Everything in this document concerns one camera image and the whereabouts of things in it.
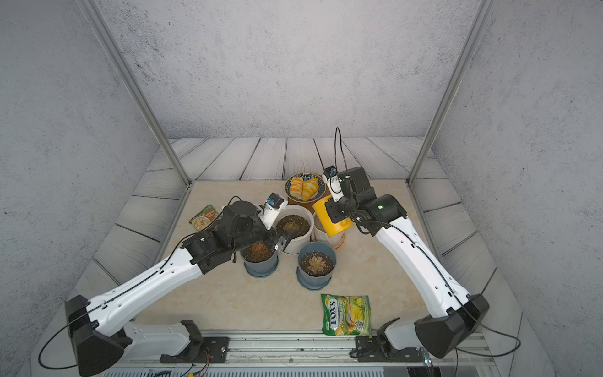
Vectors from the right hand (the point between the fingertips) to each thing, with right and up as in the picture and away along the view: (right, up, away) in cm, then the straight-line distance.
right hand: (375, 231), depth 52 cm
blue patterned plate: (-17, +19, +68) cm, 73 cm away
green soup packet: (-61, -1, +52) cm, 80 cm away
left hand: (-27, -5, +12) cm, 30 cm away
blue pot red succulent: (-32, -14, +32) cm, 47 cm away
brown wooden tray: (-7, +9, +59) cm, 60 cm away
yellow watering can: (-8, -2, +22) cm, 23 cm away
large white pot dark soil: (-19, -2, +41) cm, 45 cm away
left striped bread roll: (-21, +13, +59) cm, 64 cm away
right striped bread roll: (-14, +12, +59) cm, 62 cm away
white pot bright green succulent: (-11, -6, +36) cm, 38 cm away
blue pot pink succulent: (-12, -16, +30) cm, 36 cm away
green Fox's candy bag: (-2, -31, +26) cm, 41 cm away
